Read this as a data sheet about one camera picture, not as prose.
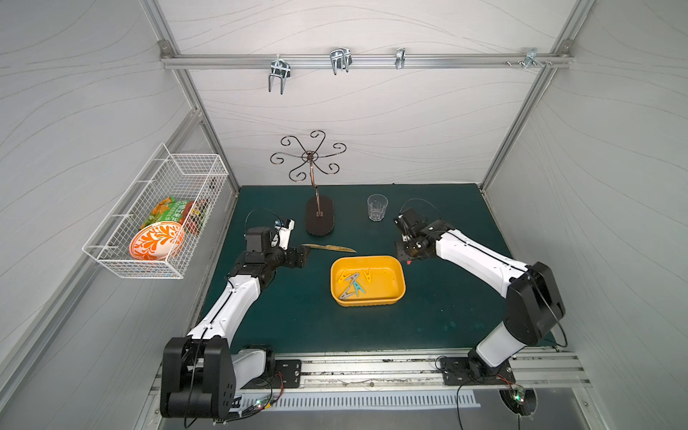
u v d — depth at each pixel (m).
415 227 0.67
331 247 1.02
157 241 0.64
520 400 0.72
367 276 0.92
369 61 0.77
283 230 0.75
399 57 0.75
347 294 0.88
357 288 0.88
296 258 0.76
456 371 0.73
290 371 0.74
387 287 0.91
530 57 0.77
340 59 0.76
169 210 0.66
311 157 0.87
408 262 0.86
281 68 0.78
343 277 0.92
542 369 0.76
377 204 1.10
